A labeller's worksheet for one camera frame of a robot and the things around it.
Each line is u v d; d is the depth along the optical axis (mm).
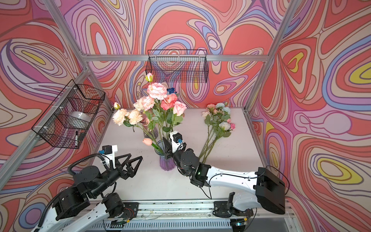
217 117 1078
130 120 627
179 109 537
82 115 734
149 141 664
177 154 604
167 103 605
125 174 546
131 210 721
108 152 540
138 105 618
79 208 451
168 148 601
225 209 733
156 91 520
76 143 693
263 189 415
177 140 550
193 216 727
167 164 827
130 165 541
